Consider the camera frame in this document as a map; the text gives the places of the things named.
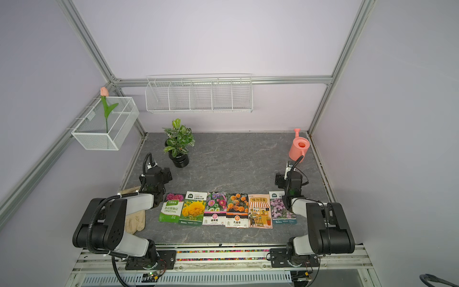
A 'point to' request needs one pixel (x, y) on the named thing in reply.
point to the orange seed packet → (237, 210)
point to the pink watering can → (299, 146)
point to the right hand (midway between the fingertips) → (287, 172)
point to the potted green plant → (177, 142)
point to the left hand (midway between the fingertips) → (156, 171)
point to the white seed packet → (259, 213)
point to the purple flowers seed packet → (280, 213)
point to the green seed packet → (171, 211)
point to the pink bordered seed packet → (215, 210)
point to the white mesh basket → (91, 132)
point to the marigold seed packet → (193, 208)
